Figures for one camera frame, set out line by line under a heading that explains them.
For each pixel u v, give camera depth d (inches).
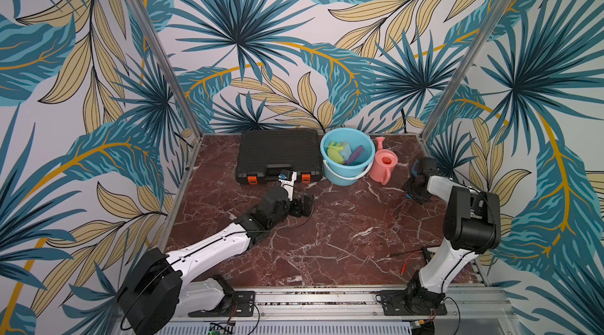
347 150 40.7
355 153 40.3
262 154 40.6
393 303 28.8
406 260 32.8
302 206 28.2
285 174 27.2
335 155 39.2
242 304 28.8
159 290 15.5
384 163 37.6
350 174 35.9
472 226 20.6
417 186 30.2
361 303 29.5
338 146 39.6
